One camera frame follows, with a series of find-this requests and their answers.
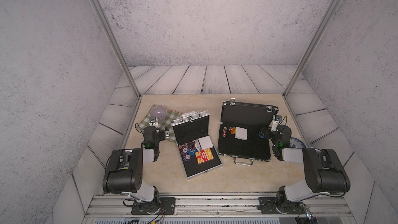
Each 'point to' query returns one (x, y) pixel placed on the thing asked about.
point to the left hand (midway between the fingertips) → (160, 126)
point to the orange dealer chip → (233, 130)
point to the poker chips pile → (186, 152)
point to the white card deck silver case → (205, 142)
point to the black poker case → (239, 132)
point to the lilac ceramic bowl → (159, 111)
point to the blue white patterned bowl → (294, 140)
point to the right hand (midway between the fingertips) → (271, 124)
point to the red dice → (224, 131)
